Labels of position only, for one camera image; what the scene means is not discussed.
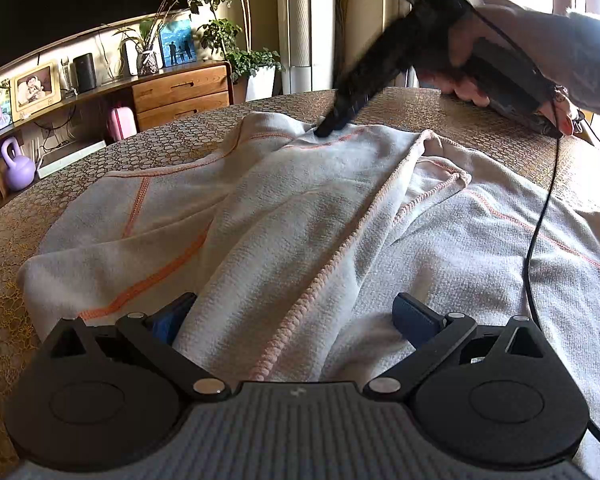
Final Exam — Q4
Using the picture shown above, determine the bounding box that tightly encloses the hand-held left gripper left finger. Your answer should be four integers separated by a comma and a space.
41, 292, 232, 403

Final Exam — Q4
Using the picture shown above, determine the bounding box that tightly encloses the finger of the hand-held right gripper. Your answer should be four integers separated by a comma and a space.
314, 75, 381, 140

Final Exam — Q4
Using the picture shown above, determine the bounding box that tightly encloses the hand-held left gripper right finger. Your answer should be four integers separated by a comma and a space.
362, 291, 549, 403

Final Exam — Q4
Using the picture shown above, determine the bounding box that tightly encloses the white garment orange stitching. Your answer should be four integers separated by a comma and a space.
17, 110, 600, 480

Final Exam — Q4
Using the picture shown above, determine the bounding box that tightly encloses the person's right forearm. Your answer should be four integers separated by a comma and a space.
480, 0, 600, 122

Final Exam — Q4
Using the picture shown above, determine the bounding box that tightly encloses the person's right hand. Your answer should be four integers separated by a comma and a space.
419, 6, 542, 108

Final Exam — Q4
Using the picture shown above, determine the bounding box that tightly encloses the green tree in white planter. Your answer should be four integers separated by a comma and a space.
182, 0, 286, 104

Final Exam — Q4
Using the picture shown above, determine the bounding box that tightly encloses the white tower air conditioner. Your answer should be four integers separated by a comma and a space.
280, 0, 314, 96

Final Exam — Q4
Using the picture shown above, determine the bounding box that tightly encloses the wooden TV console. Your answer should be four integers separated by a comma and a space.
0, 60, 233, 223

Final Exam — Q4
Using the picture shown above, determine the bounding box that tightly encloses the blue photo print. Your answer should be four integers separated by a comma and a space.
159, 19, 197, 69

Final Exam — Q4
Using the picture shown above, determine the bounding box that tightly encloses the yellow floral lace tablecloth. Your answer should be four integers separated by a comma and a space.
0, 86, 600, 480

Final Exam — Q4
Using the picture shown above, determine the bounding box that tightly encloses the white flat box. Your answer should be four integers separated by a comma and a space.
36, 140, 109, 180

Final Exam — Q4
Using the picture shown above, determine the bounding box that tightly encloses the glass vase with green plant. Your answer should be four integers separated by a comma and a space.
100, 0, 181, 78

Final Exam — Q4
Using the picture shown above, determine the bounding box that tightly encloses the pink case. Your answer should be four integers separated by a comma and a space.
109, 105, 139, 144

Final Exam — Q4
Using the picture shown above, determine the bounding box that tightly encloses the purple kettlebell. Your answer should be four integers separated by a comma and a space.
0, 137, 37, 192

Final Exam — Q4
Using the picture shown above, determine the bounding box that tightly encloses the pale glass vase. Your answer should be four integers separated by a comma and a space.
124, 39, 140, 77

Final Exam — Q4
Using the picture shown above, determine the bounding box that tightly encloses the black speaker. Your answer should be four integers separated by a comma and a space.
74, 52, 99, 94

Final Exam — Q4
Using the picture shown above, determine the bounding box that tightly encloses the clear glass trophy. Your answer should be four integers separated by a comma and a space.
59, 55, 79, 100

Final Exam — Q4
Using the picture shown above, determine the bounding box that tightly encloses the black television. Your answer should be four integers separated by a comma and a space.
0, 0, 196, 72

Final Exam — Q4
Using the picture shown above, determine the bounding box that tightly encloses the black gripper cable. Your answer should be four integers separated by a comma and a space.
525, 132, 600, 458

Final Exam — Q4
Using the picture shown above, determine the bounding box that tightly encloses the wooden picture frame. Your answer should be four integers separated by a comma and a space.
10, 62, 61, 121

